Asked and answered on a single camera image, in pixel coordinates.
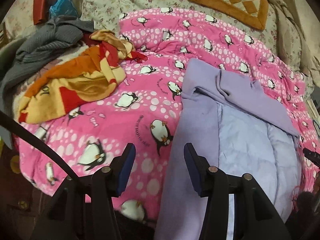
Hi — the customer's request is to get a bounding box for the lilac puffer jacket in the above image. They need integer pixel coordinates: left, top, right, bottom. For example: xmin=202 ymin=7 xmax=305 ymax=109
xmin=155 ymin=59 xmax=302 ymax=239

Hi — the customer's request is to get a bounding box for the pink penguin blanket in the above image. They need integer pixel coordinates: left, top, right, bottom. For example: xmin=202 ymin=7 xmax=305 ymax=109
xmin=20 ymin=8 xmax=319 ymax=220

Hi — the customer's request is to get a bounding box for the orange red yellow blanket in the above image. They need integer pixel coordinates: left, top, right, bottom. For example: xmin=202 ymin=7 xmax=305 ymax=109
xmin=17 ymin=29 xmax=147 ymax=124

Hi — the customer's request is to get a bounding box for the beige crumpled cloth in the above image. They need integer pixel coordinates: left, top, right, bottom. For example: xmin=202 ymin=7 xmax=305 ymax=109
xmin=268 ymin=0 xmax=319 ymax=87

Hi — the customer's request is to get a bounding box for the grey striped garment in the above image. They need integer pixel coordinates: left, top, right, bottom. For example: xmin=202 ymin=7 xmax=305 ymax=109
xmin=1 ymin=15 xmax=94 ymax=114

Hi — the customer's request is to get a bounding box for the red bag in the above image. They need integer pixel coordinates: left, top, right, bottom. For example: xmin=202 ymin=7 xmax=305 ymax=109
xmin=33 ymin=0 xmax=49 ymax=25

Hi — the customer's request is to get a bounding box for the blue plastic bag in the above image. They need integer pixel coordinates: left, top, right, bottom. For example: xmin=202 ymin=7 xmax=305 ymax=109
xmin=49 ymin=0 xmax=79 ymax=18

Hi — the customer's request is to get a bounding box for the floral bed sheet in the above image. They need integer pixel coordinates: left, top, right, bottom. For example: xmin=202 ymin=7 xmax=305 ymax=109
xmin=3 ymin=0 xmax=278 ymax=55

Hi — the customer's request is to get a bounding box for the black cable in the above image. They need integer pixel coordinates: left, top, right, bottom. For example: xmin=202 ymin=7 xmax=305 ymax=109
xmin=0 ymin=109 xmax=81 ymax=183

